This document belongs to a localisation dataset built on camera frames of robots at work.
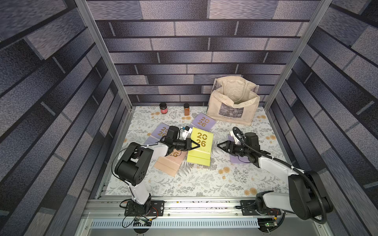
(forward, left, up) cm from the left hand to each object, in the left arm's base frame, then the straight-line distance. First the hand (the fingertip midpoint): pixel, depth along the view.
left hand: (199, 146), depth 86 cm
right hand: (0, -12, 0) cm, 12 cm away
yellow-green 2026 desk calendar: (-4, -1, -3) cm, 5 cm away
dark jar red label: (+35, +27, -4) cm, 44 cm away
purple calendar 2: (-9, -20, +3) cm, 22 cm away
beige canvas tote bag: (+43, -29, -1) cm, 52 cm away
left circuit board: (-36, +29, -12) cm, 48 cm away
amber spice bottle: (+34, +9, -4) cm, 35 cm away
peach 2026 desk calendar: (-7, +18, -11) cm, 22 cm away
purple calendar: (+27, -4, -9) cm, 29 cm away
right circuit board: (-37, -35, -10) cm, 52 cm away
